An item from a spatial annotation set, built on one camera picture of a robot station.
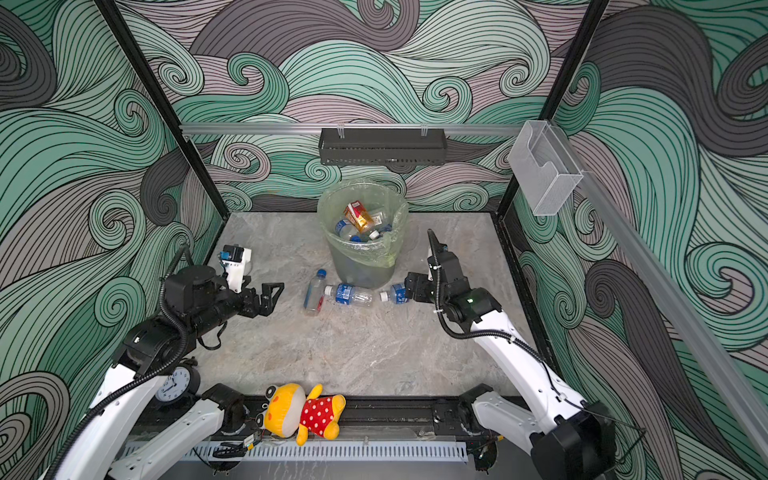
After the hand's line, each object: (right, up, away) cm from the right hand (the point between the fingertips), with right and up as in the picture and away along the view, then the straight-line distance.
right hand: (420, 282), depth 79 cm
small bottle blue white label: (-21, +15, +10) cm, 28 cm away
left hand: (-37, +2, -12) cm, 39 cm away
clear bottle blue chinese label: (-5, -5, +12) cm, 14 cm away
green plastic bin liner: (-12, +25, +15) cm, 32 cm away
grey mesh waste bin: (-19, +3, +6) cm, 20 cm away
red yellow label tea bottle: (-18, +19, +9) cm, 28 cm away
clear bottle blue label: (-21, -6, +11) cm, 24 cm away
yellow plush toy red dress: (-32, -28, -11) cm, 44 cm away
